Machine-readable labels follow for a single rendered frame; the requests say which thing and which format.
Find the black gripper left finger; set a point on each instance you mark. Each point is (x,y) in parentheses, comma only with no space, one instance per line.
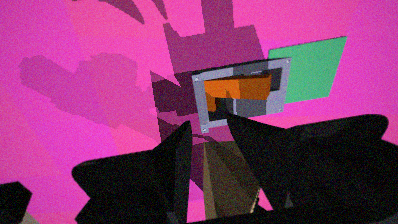
(166,167)

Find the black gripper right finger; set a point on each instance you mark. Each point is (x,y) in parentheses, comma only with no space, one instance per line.
(276,155)

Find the orange l-shaped part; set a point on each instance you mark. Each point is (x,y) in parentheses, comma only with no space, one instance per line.
(255,87)

